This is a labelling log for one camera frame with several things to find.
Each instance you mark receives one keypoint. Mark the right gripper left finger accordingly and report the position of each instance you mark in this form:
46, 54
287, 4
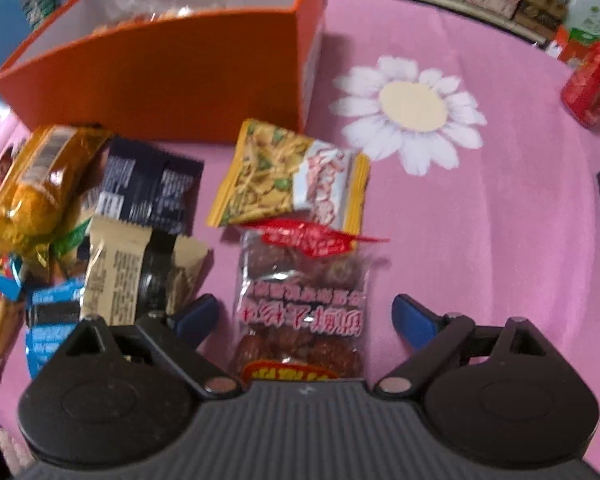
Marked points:
170, 342

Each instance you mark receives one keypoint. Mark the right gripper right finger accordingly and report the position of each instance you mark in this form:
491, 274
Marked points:
439, 344

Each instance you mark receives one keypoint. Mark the clear red dates packet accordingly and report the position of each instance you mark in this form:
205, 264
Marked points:
301, 302

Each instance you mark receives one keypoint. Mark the beige black snack packet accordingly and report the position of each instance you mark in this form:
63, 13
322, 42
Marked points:
135, 269

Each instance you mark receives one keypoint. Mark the blue cookie packet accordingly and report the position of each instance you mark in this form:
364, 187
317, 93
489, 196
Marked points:
52, 313

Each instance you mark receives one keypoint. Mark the pink floral tablecloth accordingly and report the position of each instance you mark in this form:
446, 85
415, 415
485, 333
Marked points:
497, 217

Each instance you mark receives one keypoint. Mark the yellow green peas snack bag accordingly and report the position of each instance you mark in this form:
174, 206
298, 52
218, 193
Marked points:
275, 171

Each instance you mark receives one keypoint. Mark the golden yellow snack bag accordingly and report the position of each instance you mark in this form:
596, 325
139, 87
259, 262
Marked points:
40, 185

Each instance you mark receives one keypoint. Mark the orange storage box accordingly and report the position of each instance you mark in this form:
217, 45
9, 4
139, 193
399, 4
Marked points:
171, 70

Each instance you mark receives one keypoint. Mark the red soda can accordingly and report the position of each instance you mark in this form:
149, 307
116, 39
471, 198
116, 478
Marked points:
581, 93

